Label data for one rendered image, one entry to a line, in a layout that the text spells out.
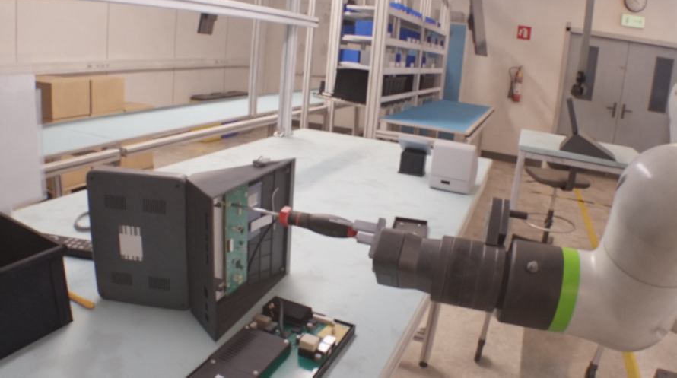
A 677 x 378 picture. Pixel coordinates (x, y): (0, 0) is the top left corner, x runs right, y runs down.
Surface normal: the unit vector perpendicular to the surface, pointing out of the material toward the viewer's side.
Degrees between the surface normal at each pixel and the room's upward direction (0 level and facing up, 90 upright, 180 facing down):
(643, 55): 90
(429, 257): 44
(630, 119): 90
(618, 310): 101
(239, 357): 0
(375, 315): 0
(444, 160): 90
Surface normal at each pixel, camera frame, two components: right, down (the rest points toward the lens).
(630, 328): -0.47, 0.37
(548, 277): -0.21, -0.40
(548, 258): -0.05, -0.80
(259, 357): 0.08, -0.97
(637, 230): -0.91, 0.32
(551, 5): -0.40, 0.19
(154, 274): 0.01, 0.25
